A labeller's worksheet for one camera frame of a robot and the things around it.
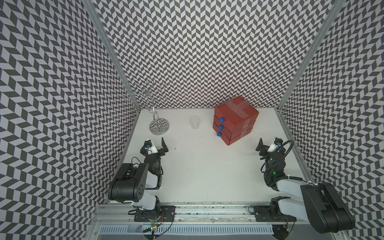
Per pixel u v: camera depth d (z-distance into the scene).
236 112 0.89
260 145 0.79
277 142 0.71
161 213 0.71
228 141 0.94
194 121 1.03
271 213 0.67
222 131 0.96
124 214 0.73
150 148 0.72
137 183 0.45
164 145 0.84
